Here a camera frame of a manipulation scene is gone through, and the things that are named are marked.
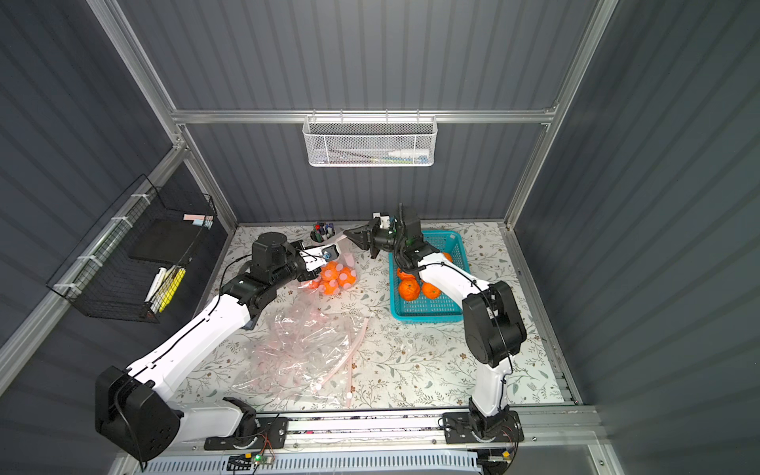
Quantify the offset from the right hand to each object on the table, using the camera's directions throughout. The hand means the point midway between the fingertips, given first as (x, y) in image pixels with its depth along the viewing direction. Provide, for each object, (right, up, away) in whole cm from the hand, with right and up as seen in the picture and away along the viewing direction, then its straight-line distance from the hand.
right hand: (347, 231), depth 77 cm
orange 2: (+25, -18, +17) cm, 35 cm away
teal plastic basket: (+22, -24, +19) cm, 38 cm away
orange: (+18, -18, +16) cm, 30 cm away
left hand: (-9, -3, 0) cm, 9 cm away
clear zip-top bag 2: (-17, -42, +5) cm, 45 cm away
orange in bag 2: (-8, -17, +17) cm, 25 cm away
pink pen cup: (-12, +1, +24) cm, 26 cm away
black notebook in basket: (-49, -2, +1) cm, 49 cm away
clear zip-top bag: (-12, -25, +1) cm, 28 cm away
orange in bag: (-3, -14, +19) cm, 24 cm away
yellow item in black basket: (-40, -14, -8) cm, 43 cm away
